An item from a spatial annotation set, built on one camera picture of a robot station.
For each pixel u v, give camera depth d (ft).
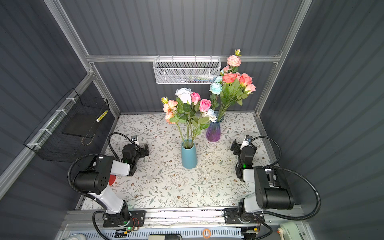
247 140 2.53
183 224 2.41
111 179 2.15
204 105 1.99
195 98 2.22
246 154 2.39
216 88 2.69
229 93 2.62
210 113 2.19
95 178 1.56
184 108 2.17
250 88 2.53
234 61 2.45
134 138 2.77
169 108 2.23
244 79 2.47
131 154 2.48
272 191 1.45
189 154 2.56
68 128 2.42
